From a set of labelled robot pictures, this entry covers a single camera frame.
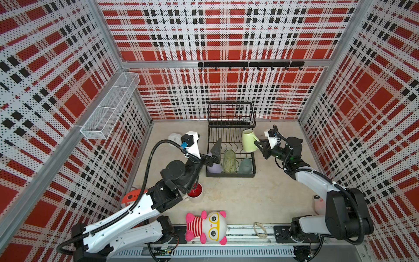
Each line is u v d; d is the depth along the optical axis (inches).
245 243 28.8
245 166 34.6
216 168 35.1
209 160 21.5
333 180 36.4
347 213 16.7
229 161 35.7
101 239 15.7
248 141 32.8
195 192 33.2
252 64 35.4
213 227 27.2
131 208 17.1
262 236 28.7
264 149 29.8
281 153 28.3
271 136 27.9
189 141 18.9
